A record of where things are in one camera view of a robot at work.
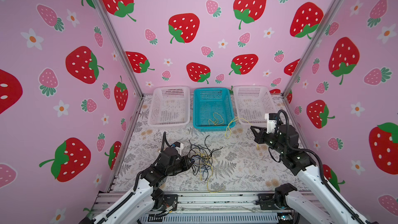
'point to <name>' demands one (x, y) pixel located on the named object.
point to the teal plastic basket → (212, 110)
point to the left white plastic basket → (169, 107)
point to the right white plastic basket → (252, 102)
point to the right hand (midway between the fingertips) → (250, 126)
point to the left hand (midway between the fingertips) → (195, 161)
